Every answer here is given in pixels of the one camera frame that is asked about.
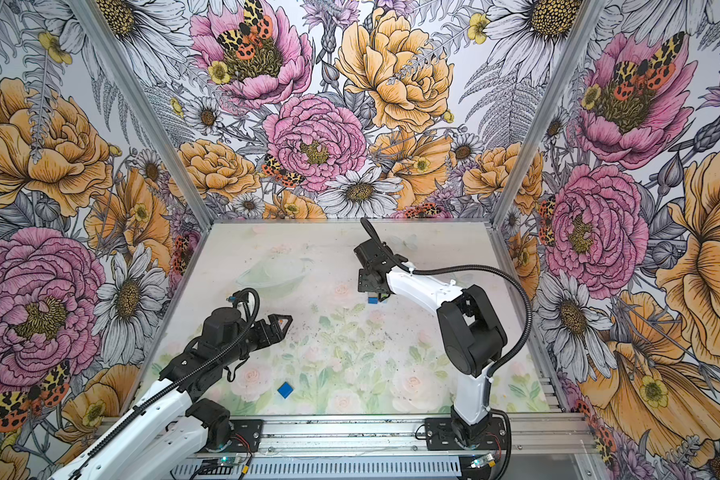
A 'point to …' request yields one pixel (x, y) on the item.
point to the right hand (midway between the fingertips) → (377, 290)
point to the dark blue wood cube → (373, 300)
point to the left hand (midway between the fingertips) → (280, 331)
